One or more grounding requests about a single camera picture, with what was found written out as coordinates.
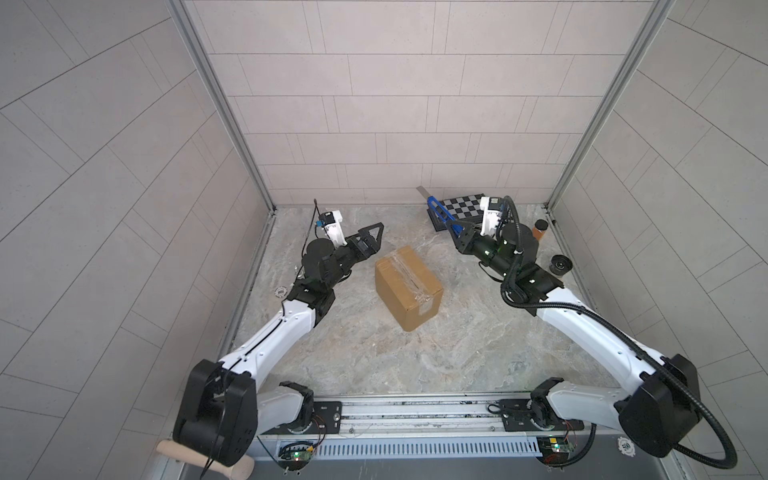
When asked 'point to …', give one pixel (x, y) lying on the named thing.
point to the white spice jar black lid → (560, 265)
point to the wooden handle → (243, 469)
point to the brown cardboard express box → (409, 286)
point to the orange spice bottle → (540, 227)
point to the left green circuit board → (296, 453)
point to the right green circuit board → (554, 449)
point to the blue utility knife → (441, 211)
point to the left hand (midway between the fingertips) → (382, 228)
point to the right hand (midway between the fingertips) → (444, 225)
